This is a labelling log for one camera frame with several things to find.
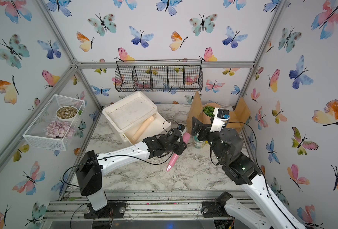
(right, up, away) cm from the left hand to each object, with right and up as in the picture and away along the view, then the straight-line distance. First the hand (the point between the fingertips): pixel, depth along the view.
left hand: (185, 143), depth 79 cm
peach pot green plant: (+15, +20, +12) cm, 28 cm away
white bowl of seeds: (-61, +17, -7) cm, 63 cm away
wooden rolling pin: (-25, +8, +6) cm, 27 cm away
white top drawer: (-17, +9, +10) cm, 22 cm away
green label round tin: (+9, -2, +14) cm, 17 cm away
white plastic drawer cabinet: (-28, +14, +3) cm, 32 cm away
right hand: (+6, +14, -19) cm, 24 cm away
